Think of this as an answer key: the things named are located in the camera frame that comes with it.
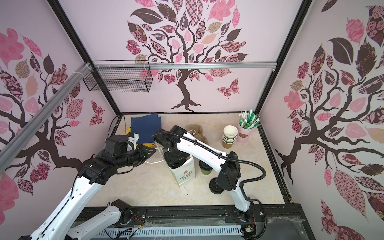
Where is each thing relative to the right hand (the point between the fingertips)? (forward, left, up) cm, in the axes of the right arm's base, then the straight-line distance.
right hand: (176, 159), depth 76 cm
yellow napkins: (+27, +37, -10) cm, 47 cm away
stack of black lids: (-10, -21, -15) cm, 27 cm away
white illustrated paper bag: (-8, -4, -1) cm, 9 cm away
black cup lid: (-2, -15, -5) cm, 16 cm away
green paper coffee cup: (-2, -16, -15) cm, 22 cm away
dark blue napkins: (+31, +25, -10) cm, 41 cm away
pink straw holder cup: (+20, -41, -7) cm, 46 cm away
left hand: (-2, +8, +9) cm, 12 cm away
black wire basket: (+51, +39, +18) cm, 67 cm away
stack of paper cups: (+19, -32, -5) cm, 38 cm away
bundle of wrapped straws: (+28, -45, -1) cm, 53 cm away
